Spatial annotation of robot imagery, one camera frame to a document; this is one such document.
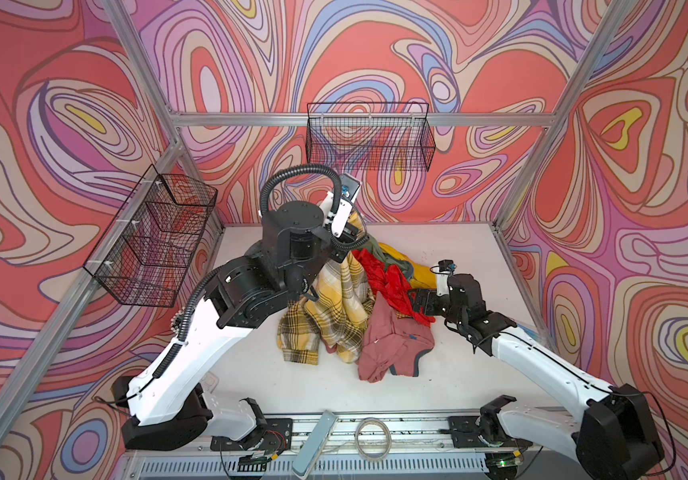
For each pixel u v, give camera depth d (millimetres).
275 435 728
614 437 401
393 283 911
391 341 779
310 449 684
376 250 933
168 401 358
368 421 748
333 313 695
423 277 916
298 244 328
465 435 734
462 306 627
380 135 969
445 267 730
